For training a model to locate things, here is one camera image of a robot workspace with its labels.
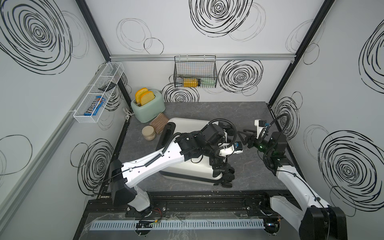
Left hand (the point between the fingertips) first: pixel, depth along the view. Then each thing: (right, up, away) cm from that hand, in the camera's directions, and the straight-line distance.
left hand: (228, 154), depth 66 cm
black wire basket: (-14, +47, +33) cm, 60 cm away
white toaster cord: (-68, +17, +49) cm, 86 cm away
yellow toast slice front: (-47, +30, +32) cm, 64 cm away
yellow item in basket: (-17, +37, +21) cm, 46 cm away
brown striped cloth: (-41, +13, +42) cm, 60 cm away
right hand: (+10, +9, +12) cm, 18 cm away
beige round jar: (-45, +7, +30) cm, 54 cm away
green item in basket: (-7, +38, +21) cm, 44 cm away
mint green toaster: (-43, +24, +36) cm, 61 cm away
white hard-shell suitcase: (-13, -8, +2) cm, 15 cm away
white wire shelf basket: (-67, +44, +25) cm, 84 cm away
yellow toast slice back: (-52, +32, +30) cm, 68 cm away
